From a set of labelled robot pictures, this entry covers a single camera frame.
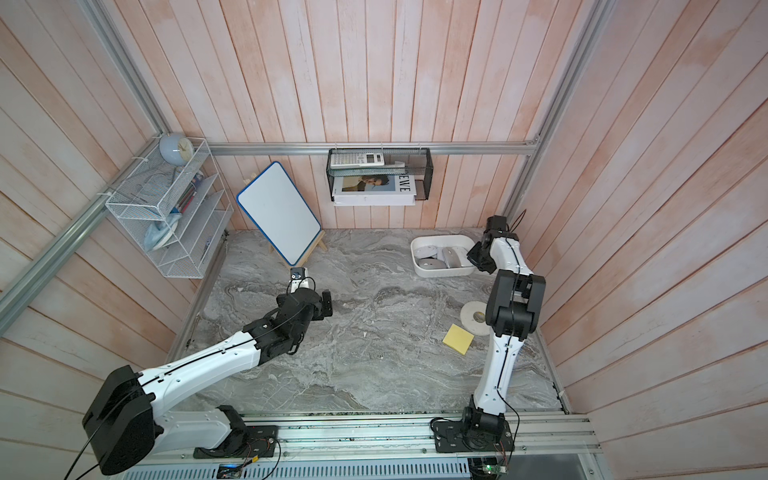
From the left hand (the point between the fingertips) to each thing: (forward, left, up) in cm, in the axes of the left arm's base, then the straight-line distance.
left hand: (314, 295), depth 84 cm
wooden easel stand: (+17, +16, +1) cm, 23 cm away
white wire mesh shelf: (+31, +39, +13) cm, 51 cm away
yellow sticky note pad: (-6, -44, -15) cm, 46 cm away
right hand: (+22, -53, -9) cm, 58 cm away
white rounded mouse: (+28, -37, -12) cm, 48 cm away
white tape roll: (0, -48, -15) cm, 50 cm away
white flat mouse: (+26, -50, -12) cm, 58 cm away
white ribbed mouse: (+20, -37, -10) cm, 44 cm away
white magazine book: (+31, -17, +13) cm, 38 cm away
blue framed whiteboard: (+34, +18, +3) cm, 39 cm away
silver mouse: (+24, -45, -11) cm, 52 cm away
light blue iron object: (+12, +43, +13) cm, 46 cm away
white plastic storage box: (+33, -43, -13) cm, 56 cm away
